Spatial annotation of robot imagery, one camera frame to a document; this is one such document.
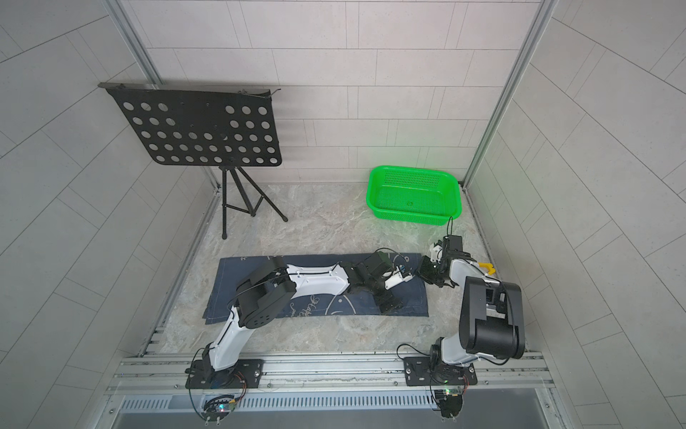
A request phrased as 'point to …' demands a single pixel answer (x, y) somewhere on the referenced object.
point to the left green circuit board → (217, 407)
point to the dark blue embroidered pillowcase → (331, 301)
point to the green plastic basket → (414, 195)
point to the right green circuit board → (450, 401)
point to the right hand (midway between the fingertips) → (416, 266)
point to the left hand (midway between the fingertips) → (401, 294)
